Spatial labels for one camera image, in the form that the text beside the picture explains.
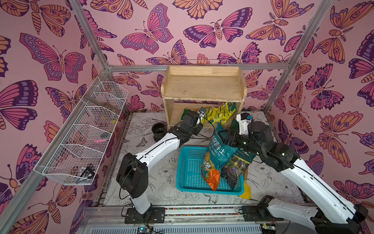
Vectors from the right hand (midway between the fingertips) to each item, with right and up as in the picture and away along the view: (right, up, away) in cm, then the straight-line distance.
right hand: (221, 134), depth 66 cm
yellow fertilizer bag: (+1, +10, +16) cm, 19 cm away
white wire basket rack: (-66, -9, -1) cm, 67 cm away
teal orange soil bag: (0, -10, +6) cm, 12 cm away
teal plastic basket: (-15, -27, +20) cm, 37 cm away
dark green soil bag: (+8, -19, +7) cm, 22 cm away
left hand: (-9, +8, +19) cm, 23 cm away
